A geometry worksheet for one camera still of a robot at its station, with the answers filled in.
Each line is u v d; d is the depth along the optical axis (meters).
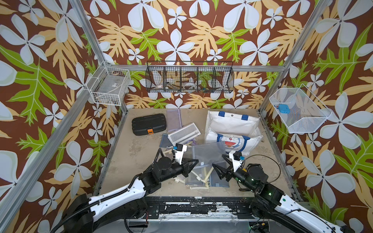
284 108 0.84
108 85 0.85
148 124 1.05
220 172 0.64
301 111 0.82
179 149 0.64
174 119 1.15
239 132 0.96
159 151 0.58
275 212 0.55
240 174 0.63
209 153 0.90
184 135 1.04
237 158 0.60
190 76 0.97
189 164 0.67
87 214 0.41
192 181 0.81
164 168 0.54
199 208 0.75
